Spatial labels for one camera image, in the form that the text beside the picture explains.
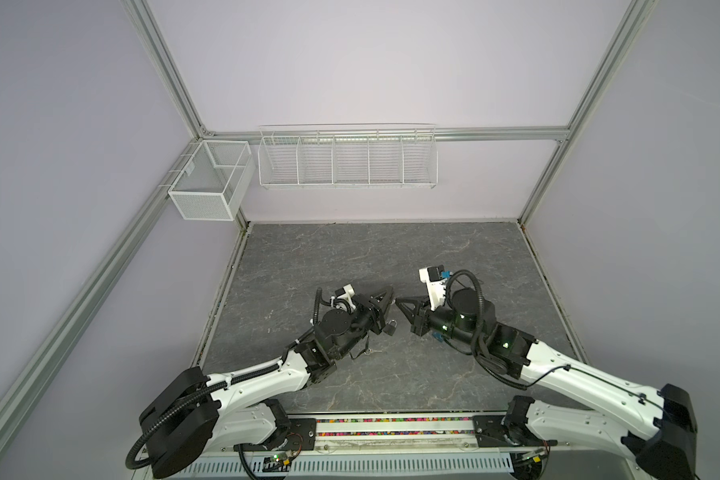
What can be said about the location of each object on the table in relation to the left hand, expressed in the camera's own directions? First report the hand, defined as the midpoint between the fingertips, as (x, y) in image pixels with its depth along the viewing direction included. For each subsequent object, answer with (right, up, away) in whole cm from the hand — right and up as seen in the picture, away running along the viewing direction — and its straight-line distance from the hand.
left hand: (398, 293), depth 70 cm
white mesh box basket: (-61, +34, +32) cm, 77 cm away
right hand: (-1, -2, -1) cm, 3 cm away
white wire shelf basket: (-14, +42, +29) cm, 53 cm away
